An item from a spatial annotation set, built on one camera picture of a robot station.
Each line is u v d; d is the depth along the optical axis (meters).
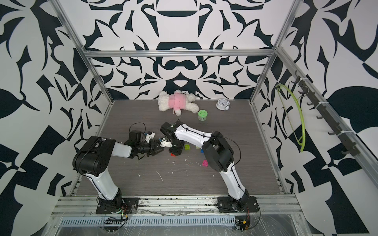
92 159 0.49
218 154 0.53
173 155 0.88
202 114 1.06
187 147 0.93
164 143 0.83
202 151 0.93
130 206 0.74
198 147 0.94
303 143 0.66
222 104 1.14
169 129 0.68
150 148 0.84
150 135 0.91
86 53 0.92
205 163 0.56
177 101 1.08
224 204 0.74
